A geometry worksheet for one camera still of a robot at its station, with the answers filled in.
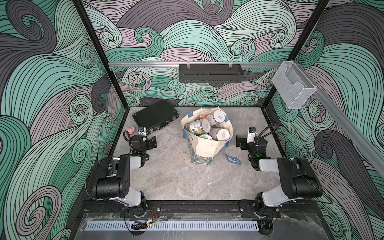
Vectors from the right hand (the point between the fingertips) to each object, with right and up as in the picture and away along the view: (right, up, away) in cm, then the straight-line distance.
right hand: (243, 135), depth 93 cm
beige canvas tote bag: (-27, -6, -14) cm, 31 cm away
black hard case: (-59, +13, +14) cm, 62 cm away
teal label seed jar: (-25, +1, -14) cm, 29 cm away
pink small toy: (-75, +3, +8) cm, 76 cm away
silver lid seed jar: (-19, +12, -7) cm, 24 cm away
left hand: (-62, 0, +1) cm, 62 cm away
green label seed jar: (-30, +6, -14) cm, 33 cm away
